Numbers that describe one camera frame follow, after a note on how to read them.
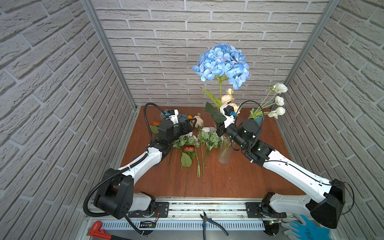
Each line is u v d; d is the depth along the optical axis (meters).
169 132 0.61
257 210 0.74
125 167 0.46
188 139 0.97
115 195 0.41
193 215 0.73
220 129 0.57
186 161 0.87
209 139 0.95
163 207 0.74
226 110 0.52
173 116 0.73
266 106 0.69
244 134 0.49
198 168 0.86
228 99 0.71
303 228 0.69
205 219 0.70
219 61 0.42
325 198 0.40
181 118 1.03
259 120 0.90
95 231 0.67
